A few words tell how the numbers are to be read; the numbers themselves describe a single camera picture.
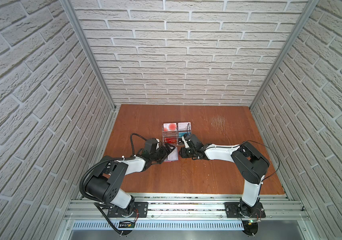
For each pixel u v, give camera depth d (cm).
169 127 96
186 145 79
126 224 72
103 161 47
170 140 97
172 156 90
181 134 95
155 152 76
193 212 74
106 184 44
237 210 73
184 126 98
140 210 73
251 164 50
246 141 54
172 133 97
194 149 74
